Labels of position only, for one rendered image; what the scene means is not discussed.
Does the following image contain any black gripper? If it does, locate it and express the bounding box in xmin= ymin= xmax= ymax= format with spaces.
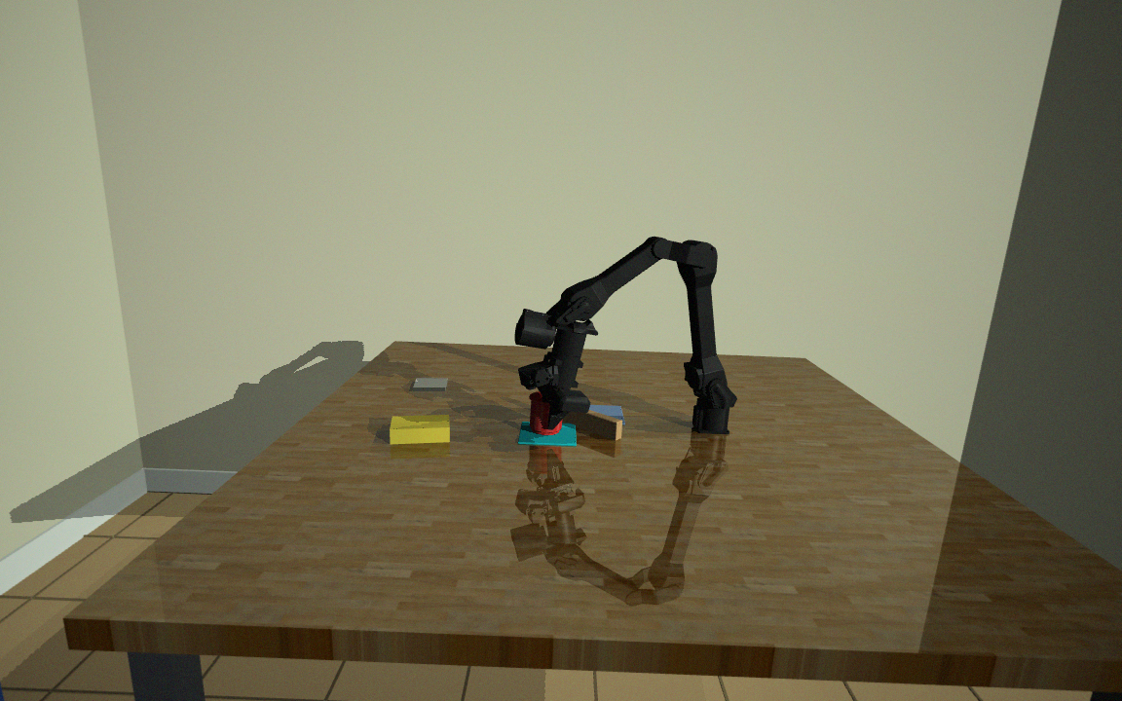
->
xmin=537 ymin=350 xmax=590 ymax=430

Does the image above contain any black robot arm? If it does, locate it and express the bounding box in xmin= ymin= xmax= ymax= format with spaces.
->
xmin=514 ymin=237 xmax=737 ymax=434

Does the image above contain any yellow rectangular block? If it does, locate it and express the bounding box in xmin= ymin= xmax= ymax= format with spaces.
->
xmin=390 ymin=415 xmax=450 ymax=444

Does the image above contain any light brown wooden bar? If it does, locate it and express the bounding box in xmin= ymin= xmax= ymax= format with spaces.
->
xmin=562 ymin=411 xmax=622 ymax=440

